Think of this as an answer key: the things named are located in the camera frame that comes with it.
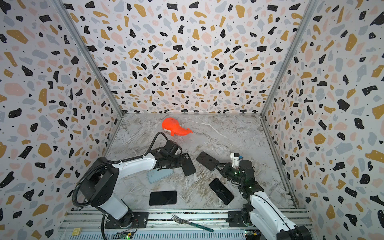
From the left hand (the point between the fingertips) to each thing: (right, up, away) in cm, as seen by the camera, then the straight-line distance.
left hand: (185, 161), depth 88 cm
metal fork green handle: (-1, -26, -15) cm, 30 cm away
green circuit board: (-27, -31, -18) cm, 44 cm away
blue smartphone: (+1, -4, +6) cm, 7 cm away
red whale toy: (-11, +22, +19) cm, 31 cm away
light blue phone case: (-19, -9, +1) cm, 21 cm away
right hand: (+15, +1, -9) cm, 18 cm away
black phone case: (+13, +1, 0) cm, 13 cm away
